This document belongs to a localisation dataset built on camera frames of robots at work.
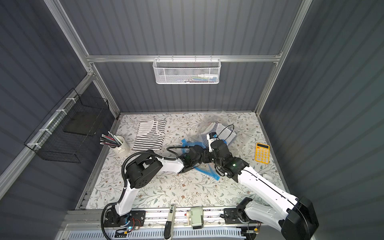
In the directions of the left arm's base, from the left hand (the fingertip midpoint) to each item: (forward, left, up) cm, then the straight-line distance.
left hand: (213, 151), depth 91 cm
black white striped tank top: (+16, +44, -5) cm, 47 cm away
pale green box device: (-35, +12, -1) cm, 37 cm away
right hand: (-6, +7, +12) cm, 15 cm away
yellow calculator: (+1, -33, -5) cm, 33 cm away
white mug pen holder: (0, +56, +2) cm, 56 cm away
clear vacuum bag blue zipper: (+17, +13, -7) cm, 23 cm away
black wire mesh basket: (0, +74, +23) cm, 78 cm away
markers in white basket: (+35, +5, +29) cm, 46 cm away
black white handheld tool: (-38, +23, -2) cm, 45 cm away
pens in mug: (+5, +62, +4) cm, 63 cm away
